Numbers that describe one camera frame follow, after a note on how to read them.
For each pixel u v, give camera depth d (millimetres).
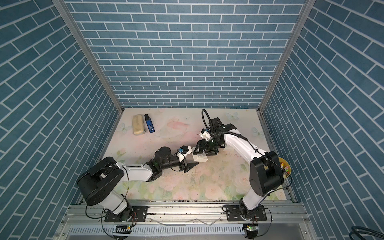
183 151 703
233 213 735
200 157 772
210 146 742
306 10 722
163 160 672
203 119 807
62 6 696
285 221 737
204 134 805
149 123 1105
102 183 443
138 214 738
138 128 1040
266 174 455
